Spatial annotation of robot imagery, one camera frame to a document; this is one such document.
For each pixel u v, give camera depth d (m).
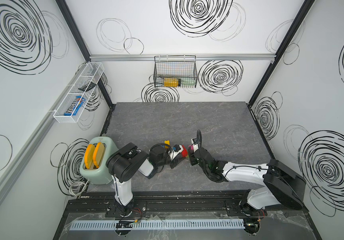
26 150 0.53
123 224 0.72
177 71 0.99
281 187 0.43
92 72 0.93
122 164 0.50
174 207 0.75
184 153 0.79
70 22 0.76
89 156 0.69
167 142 0.96
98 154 0.69
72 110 0.70
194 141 0.74
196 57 0.91
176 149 0.77
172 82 0.87
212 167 0.65
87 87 0.76
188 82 0.88
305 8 0.72
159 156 0.73
